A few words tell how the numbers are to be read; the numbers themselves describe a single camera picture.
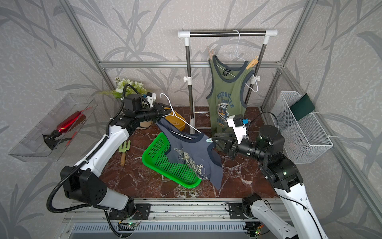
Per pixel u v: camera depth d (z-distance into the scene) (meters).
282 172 0.39
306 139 0.59
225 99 0.87
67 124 0.66
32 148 0.59
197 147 0.61
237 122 0.45
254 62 0.64
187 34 0.63
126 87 0.61
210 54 0.83
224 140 0.52
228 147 0.49
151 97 0.72
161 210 0.75
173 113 0.62
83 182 0.41
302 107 0.71
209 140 0.55
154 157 0.91
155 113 0.67
